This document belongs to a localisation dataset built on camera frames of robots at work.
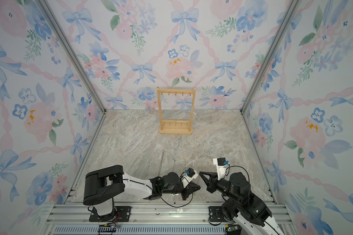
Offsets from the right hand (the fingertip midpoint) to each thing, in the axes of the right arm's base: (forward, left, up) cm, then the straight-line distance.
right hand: (201, 173), depth 69 cm
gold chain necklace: (+16, +14, -18) cm, 28 cm away
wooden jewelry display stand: (+40, +13, -15) cm, 45 cm away
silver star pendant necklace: (+9, +31, -19) cm, 37 cm away
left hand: (-4, -1, -10) cm, 11 cm away
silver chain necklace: (+21, +21, -19) cm, 35 cm away
